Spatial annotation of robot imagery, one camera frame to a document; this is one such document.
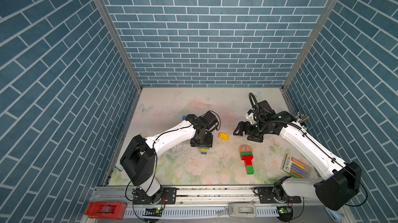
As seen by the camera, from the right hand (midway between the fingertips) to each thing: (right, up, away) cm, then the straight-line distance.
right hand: (241, 135), depth 76 cm
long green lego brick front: (+5, -12, +11) cm, 17 cm away
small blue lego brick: (-19, -13, +12) cm, 26 cm away
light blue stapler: (+40, -33, -8) cm, 53 cm away
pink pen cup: (+35, +8, +8) cm, 37 cm away
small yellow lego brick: (-19, -9, +6) cm, 22 cm away
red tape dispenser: (-57, -29, -11) cm, 65 cm away
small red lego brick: (+6, -15, +6) cm, 17 cm away
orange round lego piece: (+5, -9, +10) cm, 15 cm away
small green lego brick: (+6, -19, +5) cm, 20 cm away
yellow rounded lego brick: (-7, -4, +17) cm, 19 cm away
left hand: (-15, -8, +5) cm, 18 cm away
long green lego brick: (-19, -7, +4) cm, 20 cm away
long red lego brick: (+5, -14, +8) cm, 16 cm away
